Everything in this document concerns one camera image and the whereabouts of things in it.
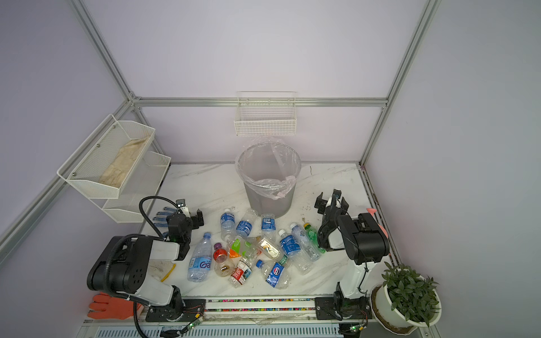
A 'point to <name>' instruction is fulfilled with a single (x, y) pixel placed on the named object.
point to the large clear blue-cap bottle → (200, 264)
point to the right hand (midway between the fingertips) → (332, 194)
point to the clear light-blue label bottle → (307, 246)
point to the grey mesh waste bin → (282, 206)
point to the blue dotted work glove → (161, 220)
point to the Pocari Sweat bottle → (268, 225)
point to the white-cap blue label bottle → (227, 224)
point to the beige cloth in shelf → (120, 165)
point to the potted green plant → (406, 301)
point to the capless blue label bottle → (244, 225)
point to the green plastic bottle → (313, 237)
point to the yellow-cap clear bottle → (268, 248)
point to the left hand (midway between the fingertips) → (186, 212)
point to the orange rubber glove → (108, 306)
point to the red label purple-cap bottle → (223, 265)
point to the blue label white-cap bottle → (298, 260)
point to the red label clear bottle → (241, 272)
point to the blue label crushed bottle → (275, 273)
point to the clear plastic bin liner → (268, 166)
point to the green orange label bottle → (239, 246)
